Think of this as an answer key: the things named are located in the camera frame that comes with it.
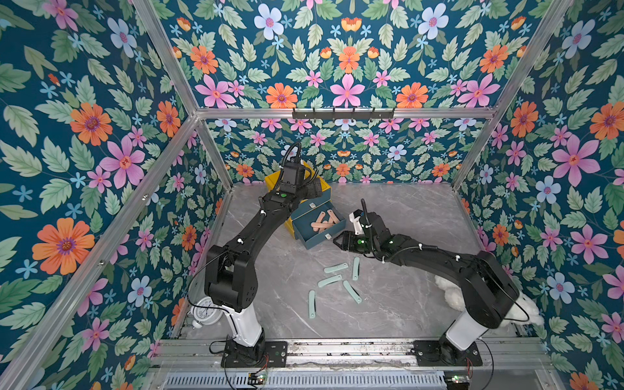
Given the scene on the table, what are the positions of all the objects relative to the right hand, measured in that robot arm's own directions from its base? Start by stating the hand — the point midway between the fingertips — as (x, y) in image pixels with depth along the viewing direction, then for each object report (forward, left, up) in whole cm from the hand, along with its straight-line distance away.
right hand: (342, 236), depth 86 cm
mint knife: (-6, +2, -13) cm, 14 cm away
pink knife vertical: (+10, +5, -4) cm, 12 cm away
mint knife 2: (-11, +5, -12) cm, 17 cm away
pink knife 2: (+12, +4, -3) cm, 13 cm away
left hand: (+16, +12, +12) cm, 23 cm away
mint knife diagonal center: (-16, -5, -14) cm, 22 cm away
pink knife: (+7, +8, -3) cm, 11 cm away
